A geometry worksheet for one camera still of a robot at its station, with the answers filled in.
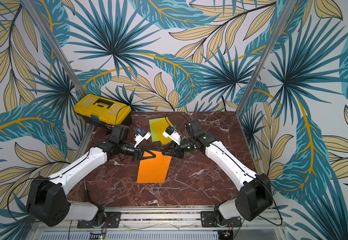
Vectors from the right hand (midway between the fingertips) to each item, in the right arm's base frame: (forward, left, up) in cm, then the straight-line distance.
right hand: (164, 151), depth 73 cm
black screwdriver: (-12, +43, -21) cm, 49 cm away
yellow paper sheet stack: (+36, +6, -24) cm, 43 cm away
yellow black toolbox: (+33, +40, -4) cm, 52 cm away
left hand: (-3, +5, 0) cm, 6 cm away
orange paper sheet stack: (-7, +6, -7) cm, 11 cm away
